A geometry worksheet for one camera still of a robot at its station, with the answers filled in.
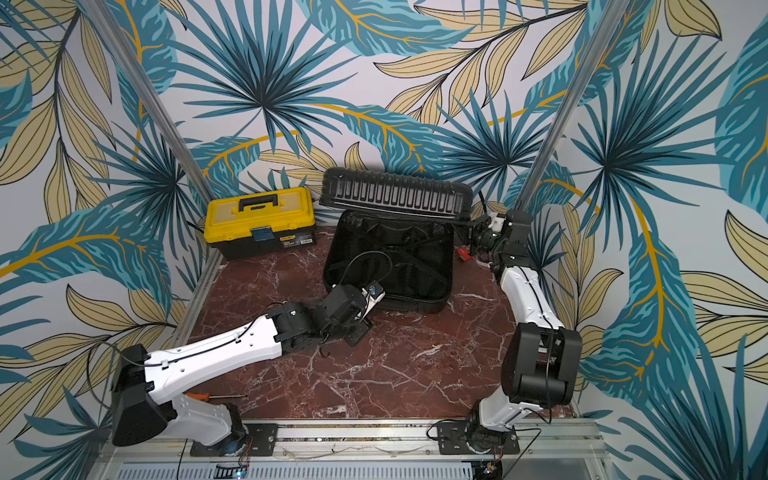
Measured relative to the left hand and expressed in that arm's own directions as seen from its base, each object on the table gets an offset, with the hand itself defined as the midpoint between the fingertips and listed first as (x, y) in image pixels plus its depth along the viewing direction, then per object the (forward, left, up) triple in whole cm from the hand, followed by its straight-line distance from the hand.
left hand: (361, 319), depth 75 cm
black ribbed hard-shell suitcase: (+45, -9, -14) cm, 48 cm away
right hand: (+25, -24, +11) cm, 36 cm away
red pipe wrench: (+36, -35, -16) cm, 52 cm away
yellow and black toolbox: (+35, +36, -2) cm, 50 cm away
